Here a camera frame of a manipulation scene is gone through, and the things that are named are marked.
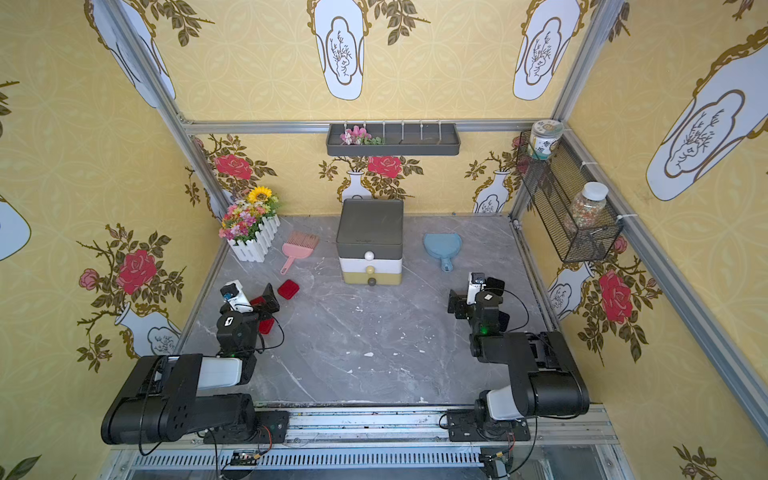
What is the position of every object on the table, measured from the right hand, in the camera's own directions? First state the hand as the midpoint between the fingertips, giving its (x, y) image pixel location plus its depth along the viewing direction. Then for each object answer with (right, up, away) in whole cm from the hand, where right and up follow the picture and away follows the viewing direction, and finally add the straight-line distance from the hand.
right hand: (474, 289), depth 94 cm
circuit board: (-62, -38, -21) cm, 76 cm away
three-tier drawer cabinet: (-32, +15, -8) cm, 36 cm away
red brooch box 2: (-61, -1, -15) cm, 63 cm away
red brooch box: (-64, -10, -4) cm, 65 cm away
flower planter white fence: (-72, +21, +4) cm, 75 cm away
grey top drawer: (-32, +12, -7) cm, 35 cm away
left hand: (-69, +1, -6) cm, 70 cm away
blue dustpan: (-5, +13, +20) cm, 25 cm away
